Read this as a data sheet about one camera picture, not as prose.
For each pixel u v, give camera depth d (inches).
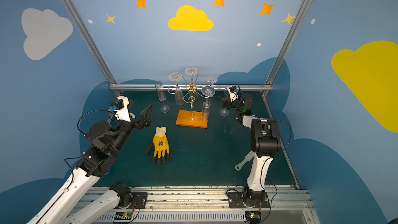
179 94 36.8
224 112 43.6
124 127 21.5
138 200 29.6
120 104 19.7
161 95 39.9
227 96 37.6
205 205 28.9
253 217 28.9
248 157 34.7
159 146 35.6
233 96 33.1
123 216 28.8
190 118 41.1
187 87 32.3
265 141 21.6
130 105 20.6
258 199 27.2
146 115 21.8
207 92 30.1
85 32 33.8
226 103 35.3
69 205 16.6
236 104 34.8
